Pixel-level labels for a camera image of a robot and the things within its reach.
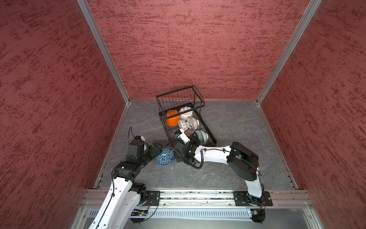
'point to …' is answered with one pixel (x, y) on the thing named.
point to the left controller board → (136, 212)
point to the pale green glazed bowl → (203, 136)
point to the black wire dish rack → (174, 103)
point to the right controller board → (258, 215)
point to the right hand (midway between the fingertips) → (195, 136)
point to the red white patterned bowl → (193, 122)
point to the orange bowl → (173, 121)
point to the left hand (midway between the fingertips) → (157, 152)
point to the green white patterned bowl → (183, 124)
